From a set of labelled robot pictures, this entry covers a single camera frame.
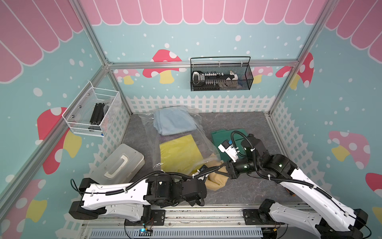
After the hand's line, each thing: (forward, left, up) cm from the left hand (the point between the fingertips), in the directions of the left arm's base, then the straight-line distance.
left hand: (196, 188), depth 64 cm
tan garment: (+2, -8, +5) cm, 10 cm away
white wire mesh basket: (+30, +51, +15) cm, 61 cm away
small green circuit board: (-14, +26, -23) cm, 37 cm away
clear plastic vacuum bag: (+36, -1, -10) cm, 38 cm away
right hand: (+6, -8, +6) cm, 12 cm away
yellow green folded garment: (+23, +10, -13) cm, 29 cm away
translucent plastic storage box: (+13, +41, -9) cm, 44 cm away
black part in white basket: (+28, +48, +15) cm, 57 cm away
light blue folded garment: (+51, +17, -12) cm, 55 cm away
